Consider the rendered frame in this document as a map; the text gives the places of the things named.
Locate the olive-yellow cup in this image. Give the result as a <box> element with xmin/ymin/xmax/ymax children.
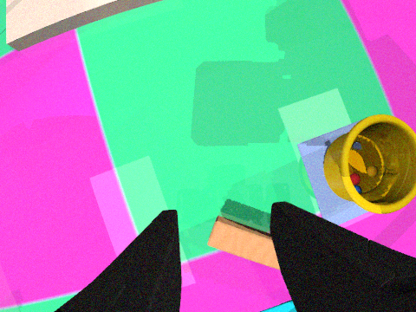
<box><xmin>323</xmin><ymin>114</ymin><xmax>416</xmax><ymax>214</ymax></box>

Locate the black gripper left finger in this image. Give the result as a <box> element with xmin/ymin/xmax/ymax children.
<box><xmin>55</xmin><ymin>211</ymin><xmax>183</xmax><ymax>312</ymax></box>

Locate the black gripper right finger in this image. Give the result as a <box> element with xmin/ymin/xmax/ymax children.
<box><xmin>270</xmin><ymin>201</ymin><xmax>416</xmax><ymax>312</ymax></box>

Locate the red marble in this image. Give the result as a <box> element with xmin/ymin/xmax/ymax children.
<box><xmin>350</xmin><ymin>173</ymin><xmax>361</xmax><ymax>185</ymax></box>

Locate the orange flat bar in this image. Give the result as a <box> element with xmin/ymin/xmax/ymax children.
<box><xmin>208</xmin><ymin>216</ymin><xmax>280</xmax><ymax>270</ymax></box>

